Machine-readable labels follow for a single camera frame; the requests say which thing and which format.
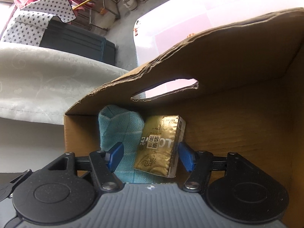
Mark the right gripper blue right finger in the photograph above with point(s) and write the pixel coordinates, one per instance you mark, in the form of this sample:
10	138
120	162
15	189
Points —
198	164

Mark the teal checked cloth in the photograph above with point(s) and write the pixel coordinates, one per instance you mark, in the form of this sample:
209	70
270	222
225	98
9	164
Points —
120	125

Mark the star patterned cloth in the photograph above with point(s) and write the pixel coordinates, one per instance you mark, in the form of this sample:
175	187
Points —
28	25

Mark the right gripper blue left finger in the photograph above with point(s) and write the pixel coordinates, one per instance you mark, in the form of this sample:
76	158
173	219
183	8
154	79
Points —
103	165

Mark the white sofa cover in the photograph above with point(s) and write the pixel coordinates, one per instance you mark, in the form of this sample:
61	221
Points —
40	84

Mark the dark suitcase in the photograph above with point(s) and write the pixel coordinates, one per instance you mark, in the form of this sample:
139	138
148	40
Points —
75	40

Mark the gold tissue pack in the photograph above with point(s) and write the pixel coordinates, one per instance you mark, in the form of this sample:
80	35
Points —
157	152

